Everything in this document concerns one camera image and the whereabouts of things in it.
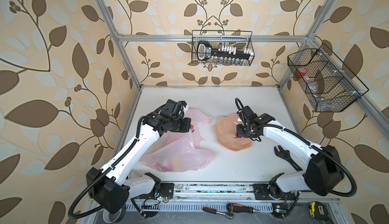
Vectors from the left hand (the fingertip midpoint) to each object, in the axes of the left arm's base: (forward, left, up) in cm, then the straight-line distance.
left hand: (189, 124), depth 75 cm
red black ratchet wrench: (-35, -19, -19) cm, 44 cm away
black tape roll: (-36, +35, -22) cm, 55 cm away
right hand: (+2, -29, -12) cm, 31 cm away
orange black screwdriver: (-32, -23, -18) cm, 44 cm away
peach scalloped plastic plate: (+8, -21, -19) cm, 30 cm away
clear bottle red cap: (+32, -65, +9) cm, 73 cm away
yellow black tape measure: (-33, -59, -17) cm, 70 cm away
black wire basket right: (+15, -69, +14) cm, 72 cm away
